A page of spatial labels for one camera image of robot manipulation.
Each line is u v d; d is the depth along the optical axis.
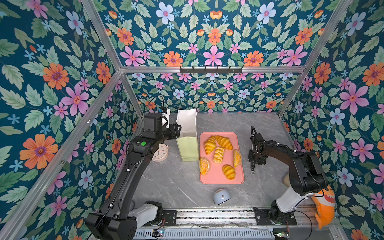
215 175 0.89
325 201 0.72
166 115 0.64
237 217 0.75
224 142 0.98
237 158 0.89
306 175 0.47
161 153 0.96
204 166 0.86
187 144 0.79
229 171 0.86
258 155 0.80
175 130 0.62
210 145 0.96
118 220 0.36
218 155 0.93
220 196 0.73
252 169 0.89
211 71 0.94
